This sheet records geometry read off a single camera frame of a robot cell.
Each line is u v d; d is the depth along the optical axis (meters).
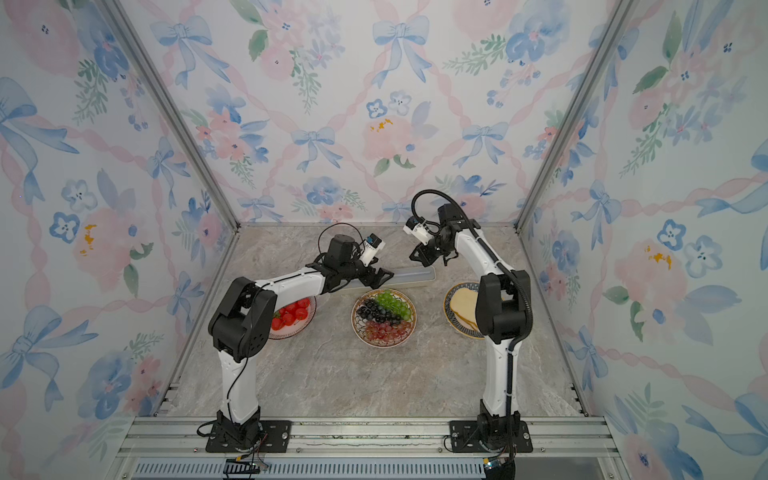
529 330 0.51
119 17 0.69
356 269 0.84
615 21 0.70
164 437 0.75
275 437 0.74
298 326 0.90
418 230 0.88
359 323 0.92
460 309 0.95
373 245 0.84
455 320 0.93
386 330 0.88
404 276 1.00
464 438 0.74
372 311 0.93
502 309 0.56
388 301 0.95
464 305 0.95
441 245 0.83
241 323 0.53
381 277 0.87
